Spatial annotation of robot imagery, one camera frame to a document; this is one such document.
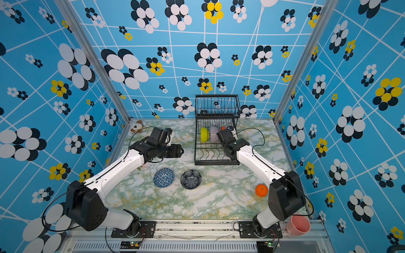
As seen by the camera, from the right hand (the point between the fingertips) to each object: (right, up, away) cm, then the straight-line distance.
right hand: (241, 145), depth 86 cm
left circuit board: (-56, -45, -13) cm, 74 cm away
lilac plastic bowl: (-15, +8, +13) cm, 21 cm away
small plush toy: (-69, +12, +26) cm, 75 cm away
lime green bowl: (-21, +6, +13) cm, 25 cm away
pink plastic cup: (+20, -33, -19) cm, 43 cm away
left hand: (-33, -2, -3) cm, 33 cm away
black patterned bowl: (-29, -20, +3) cm, 35 cm away
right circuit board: (+7, -45, -15) cm, 48 cm away
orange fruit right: (+10, -23, -4) cm, 26 cm away
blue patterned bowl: (-44, -19, +3) cm, 48 cm away
